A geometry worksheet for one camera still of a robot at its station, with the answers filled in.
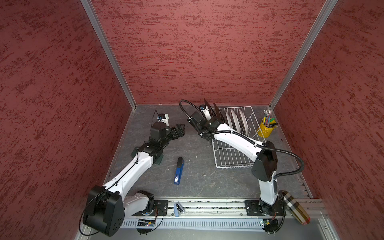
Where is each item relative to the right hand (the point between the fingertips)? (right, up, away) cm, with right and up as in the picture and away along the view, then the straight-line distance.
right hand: (212, 122), depth 84 cm
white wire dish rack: (+10, -21, +7) cm, 24 cm away
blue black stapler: (-19, -28, 0) cm, 34 cm away
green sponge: (-32, -23, +6) cm, 40 cm away
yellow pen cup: (+36, -6, +13) cm, 39 cm away
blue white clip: (-18, -43, -11) cm, 48 cm away
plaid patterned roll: (+40, -42, -12) cm, 59 cm away
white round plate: (+12, +1, +10) cm, 16 cm away
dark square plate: (+4, +6, +8) cm, 11 cm away
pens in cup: (+38, +1, +13) cm, 40 cm away
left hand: (-19, -4, -1) cm, 19 cm away
